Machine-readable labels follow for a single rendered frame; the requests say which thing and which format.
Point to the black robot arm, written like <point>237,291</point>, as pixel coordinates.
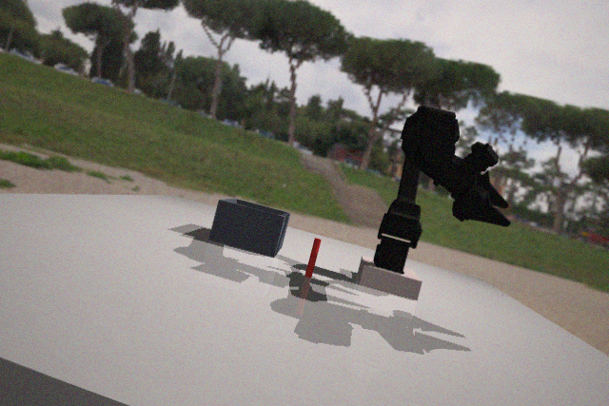
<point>429,137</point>

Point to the red peg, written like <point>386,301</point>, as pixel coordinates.
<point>313,257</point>

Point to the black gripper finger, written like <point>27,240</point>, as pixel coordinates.
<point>494,196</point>
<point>488,213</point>

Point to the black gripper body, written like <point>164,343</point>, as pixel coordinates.
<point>468,196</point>

